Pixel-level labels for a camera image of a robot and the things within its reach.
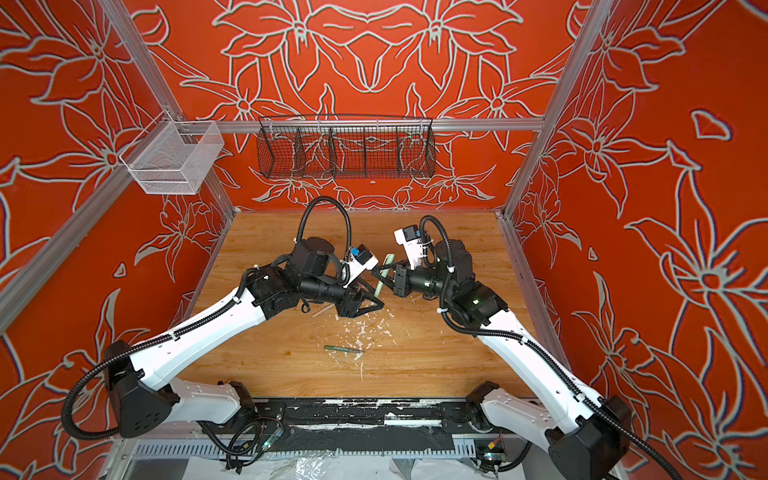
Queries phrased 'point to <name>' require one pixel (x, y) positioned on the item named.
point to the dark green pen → (338, 348)
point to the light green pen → (384, 273)
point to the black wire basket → (345, 146)
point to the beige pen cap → (417, 297)
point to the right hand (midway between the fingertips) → (370, 273)
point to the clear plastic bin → (178, 158)
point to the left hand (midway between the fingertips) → (378, 295)
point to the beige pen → (323, 309)
